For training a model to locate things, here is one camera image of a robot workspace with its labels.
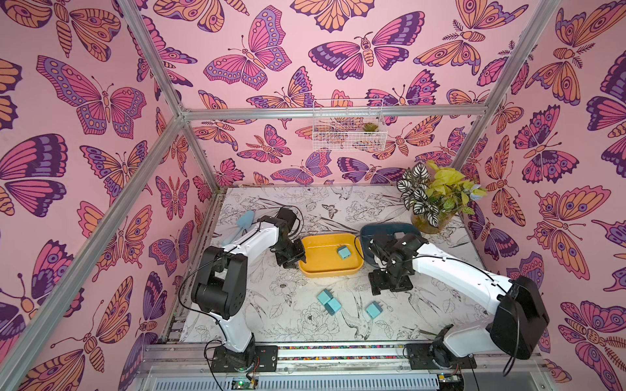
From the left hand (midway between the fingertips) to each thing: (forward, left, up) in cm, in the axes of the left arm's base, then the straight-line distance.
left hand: (306, 260), depth 90 cm
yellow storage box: (+5, -6, -4) cm, 9 cm away
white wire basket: (+45, -17, +28) cm, 55 cm away
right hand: (-12, -25, +4) cm, 28 cm away
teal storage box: (+19, -33, -6) cm, 38 cm away
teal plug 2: (-12, -7, -3) cm, 14 cm away
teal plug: (+5, -15, -3) cm, 16 cm away
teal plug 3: (-16, -9, -3) cm, 18 cm away
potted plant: (+16, -45, +18) cm, 51 cm away
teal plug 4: (-16, -23, -3) cm, 29 cm away
